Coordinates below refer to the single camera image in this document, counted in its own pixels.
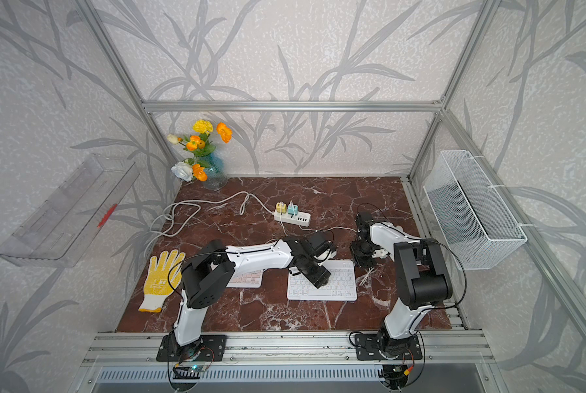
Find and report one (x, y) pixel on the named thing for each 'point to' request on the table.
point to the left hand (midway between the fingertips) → (320, 278)
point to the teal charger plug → (293, 210)
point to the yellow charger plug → (281, 209)
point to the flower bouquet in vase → (205, 165)
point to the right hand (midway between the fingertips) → (351, 257)
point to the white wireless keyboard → (340, 286)
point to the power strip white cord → (200, 202)
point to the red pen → (107, 215)
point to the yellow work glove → (161, 282)
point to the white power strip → (299, 219)
